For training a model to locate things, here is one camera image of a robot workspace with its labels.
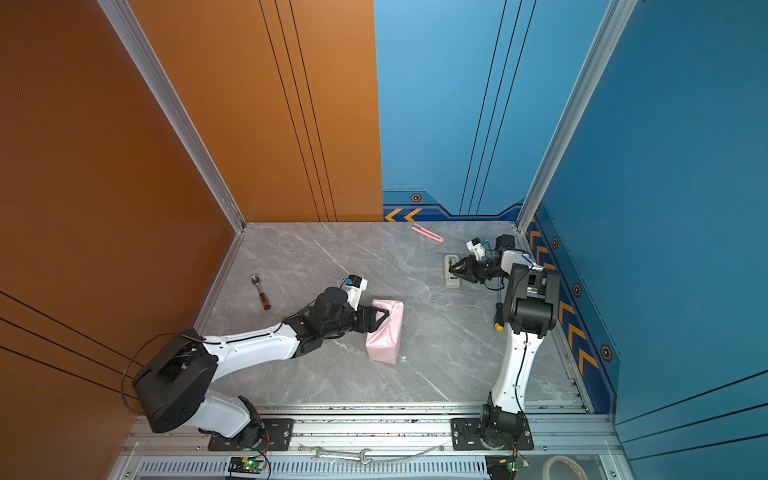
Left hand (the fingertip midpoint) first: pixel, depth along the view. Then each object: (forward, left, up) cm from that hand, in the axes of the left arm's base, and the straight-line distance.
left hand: (381, 311), depth 84 cm
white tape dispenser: (+16, -23, -7) cm, 28 cm away
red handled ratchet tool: (+8, +39, -10) cm, 41 cm away
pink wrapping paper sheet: (-10, -1, +2) cm, 11 cm away
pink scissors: (+39, -16, -9) cm, 43 cm away
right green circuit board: (-35, -30, -11) cm, 47 cm away
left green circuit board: (-35, +31, -12) cm, 49 cm away
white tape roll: (-33, -42, -9) cm, 54 cm away
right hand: (+19, -23, -6) cm, 31 cm away
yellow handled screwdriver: (+4, -37, -10) cm, 38 cm away
